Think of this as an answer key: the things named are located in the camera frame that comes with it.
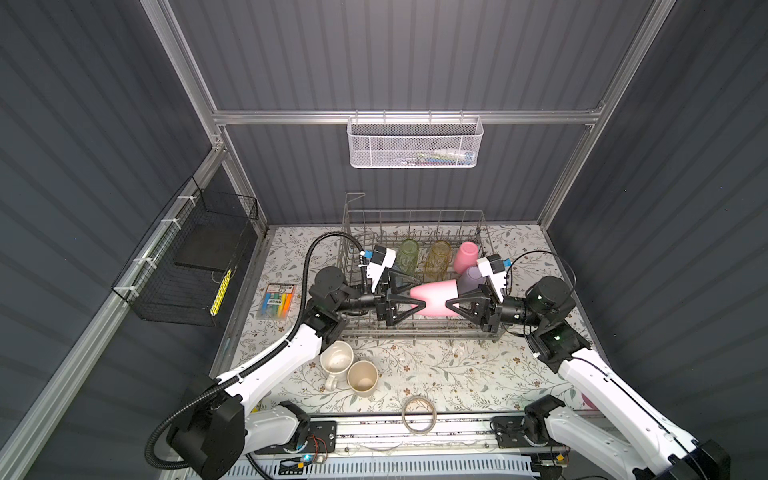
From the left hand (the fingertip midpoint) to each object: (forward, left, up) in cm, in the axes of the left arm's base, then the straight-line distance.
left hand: (423, 295), depth 63 cm
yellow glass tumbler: (+28, -11, -24) cm, 38 cm away
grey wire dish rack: (+53, +5, -32) cm, 62 cm away
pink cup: (0, -3, 0) cm, 3 cm away
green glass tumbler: (+25, 0, -17) cm, 30 cm away
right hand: (-4, -5, -1) cm, 7 cm away
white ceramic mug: (0, +22, -31) cm, 38 cm away
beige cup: (-6, +15, -32) cm, 36 cm away
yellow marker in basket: (+6, +46, -5) cm, 47 cm away
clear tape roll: (-16, +4, -31) cm, 35 cm away
